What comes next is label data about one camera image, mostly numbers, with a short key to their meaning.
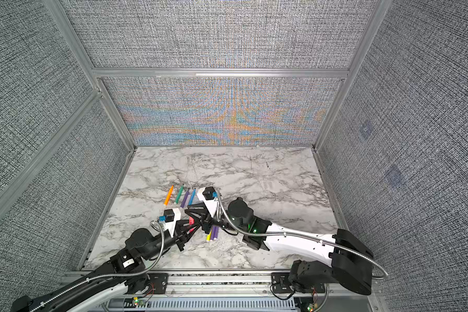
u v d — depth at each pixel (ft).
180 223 1.99
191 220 2.13
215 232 2.81
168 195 3.20
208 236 2.76
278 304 2.30
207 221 1.85
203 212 1.92
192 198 3.18
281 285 2.36
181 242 2.01
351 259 1.33
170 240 2.00
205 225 1.87
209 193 1.80
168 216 1.92
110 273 1.75
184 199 3.19
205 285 2.45
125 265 1.85
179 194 3.21
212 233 2.81
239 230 1.56
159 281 2.39
